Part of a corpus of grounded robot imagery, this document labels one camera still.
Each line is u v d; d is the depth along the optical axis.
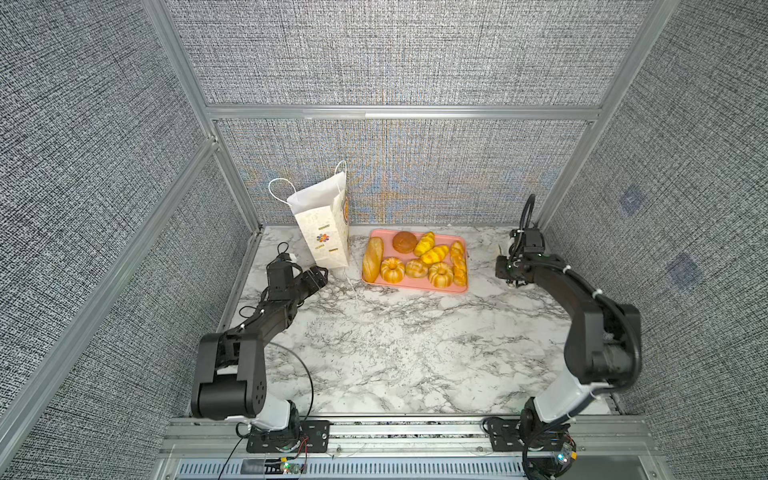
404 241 1.10
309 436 0.73
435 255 1.06
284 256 0.83
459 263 1.06
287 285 0.72
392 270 1.00
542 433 0.65
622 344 0.47
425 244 1.10
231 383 0.44
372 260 1.04
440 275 1.00
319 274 0.84
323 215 0.90
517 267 0.69
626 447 0.73
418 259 1.06
